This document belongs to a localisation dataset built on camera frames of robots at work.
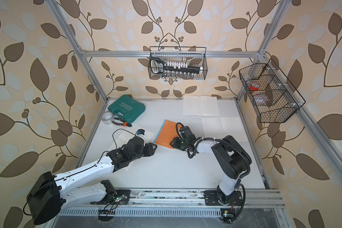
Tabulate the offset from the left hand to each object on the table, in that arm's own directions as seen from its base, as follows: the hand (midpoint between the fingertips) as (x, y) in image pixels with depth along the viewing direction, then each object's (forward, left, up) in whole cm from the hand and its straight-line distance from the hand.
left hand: (153, 145), depth 81 cm
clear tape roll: (+29, +40, -11) cm, 51 cm away
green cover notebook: (+20, -43, -11) cm, 49 cm away
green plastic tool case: (+34, +25, -7) cm, 43 cm away
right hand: (+6, -11, -11) cm, 16 cm away
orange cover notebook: (+16, -7, -11) cm, 20 cm away
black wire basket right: (+16, -64, +23) cm, 70 cm away
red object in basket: (+26, -58, +21) cm, 68 cm away
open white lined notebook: (+42, -33, -10) cm, 54 cm away
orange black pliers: (+22, +25, -11) cm, 35 cm away
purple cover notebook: (+10, +23, -11) cm, 27 cm away
